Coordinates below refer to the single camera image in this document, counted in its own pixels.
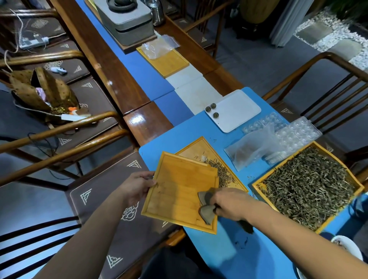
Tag person's right hand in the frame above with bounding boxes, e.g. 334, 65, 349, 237
209, 187, 261, 222

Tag person's left hand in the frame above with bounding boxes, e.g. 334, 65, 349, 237
118, 171, 157, 207

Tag grey brown cloth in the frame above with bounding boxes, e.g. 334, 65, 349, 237
197, 188, 255, 235

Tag deep wooden tray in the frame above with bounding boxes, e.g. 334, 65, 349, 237
251, 141, 366, 235

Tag square wooden tray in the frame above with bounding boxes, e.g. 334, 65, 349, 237
141, 151, 220, 235

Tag rectangular wooden tray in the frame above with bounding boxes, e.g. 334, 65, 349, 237
174, 136, 249, 193

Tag person's right forearm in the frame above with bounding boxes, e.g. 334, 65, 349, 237
244, 201, 368, 279

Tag person's left forearm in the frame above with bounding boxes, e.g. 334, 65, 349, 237
34, 188, 136, 279

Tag person's dark trousers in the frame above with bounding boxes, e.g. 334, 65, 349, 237
140, 246, 215, 279

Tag large blue mat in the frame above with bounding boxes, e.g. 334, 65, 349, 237
138, 87, 368, 279

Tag large clear plastic bag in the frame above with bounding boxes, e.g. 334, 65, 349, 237
223, 125, 278, 172

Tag wooden armchair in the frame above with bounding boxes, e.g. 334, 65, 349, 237
262, 51, 368, 184
0, 50, 136, 161
0, 8, 91, 85
161, 0, 234, 59
0, 128, 187, 279

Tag clear plastic blister tray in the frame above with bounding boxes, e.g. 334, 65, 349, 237
241, 111, 288, 136
264, 116, 323, 166

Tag short blue mat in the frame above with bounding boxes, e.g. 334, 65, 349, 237
153, 90, 195, 127

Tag white rectangular plate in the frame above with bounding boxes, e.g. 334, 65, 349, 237
204, 89, 262, 134

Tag white table mat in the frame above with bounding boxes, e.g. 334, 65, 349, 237
166, 64, 204, 90
174, 76, 223, 115

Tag long blue table runner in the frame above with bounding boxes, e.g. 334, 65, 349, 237
74, 0, 175, 101

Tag white tea cup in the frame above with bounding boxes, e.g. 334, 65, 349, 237
330, 235, 364, 262

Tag brown dotted leather handbag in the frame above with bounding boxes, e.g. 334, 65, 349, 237
8, 67, 80, 117

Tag small yellow bamboo board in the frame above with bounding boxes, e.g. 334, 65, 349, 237
136, 46, 190, 79

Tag small clear plastic bag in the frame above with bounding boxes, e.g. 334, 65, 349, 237
141, 34, 181, 60

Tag grey stone tea box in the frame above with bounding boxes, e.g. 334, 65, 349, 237
93, 0, 156, 46

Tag silver tin canister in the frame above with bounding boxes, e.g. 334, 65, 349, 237
146, 0, 166, 27

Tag white power strip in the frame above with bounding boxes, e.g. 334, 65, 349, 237
18, 36, 50, 49

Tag black round trivet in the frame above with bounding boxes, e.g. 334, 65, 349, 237
106, 0, 138, 13

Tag white curtain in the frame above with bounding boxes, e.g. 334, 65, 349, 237
269, 0, 315, 48

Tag large woven jar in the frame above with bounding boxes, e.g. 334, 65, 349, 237
239, 0, 284, 25

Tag white pebble bed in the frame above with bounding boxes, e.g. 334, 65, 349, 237
293, 7, 368, 71

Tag green garden plants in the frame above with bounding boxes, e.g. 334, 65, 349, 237
327, 0, 368, 32

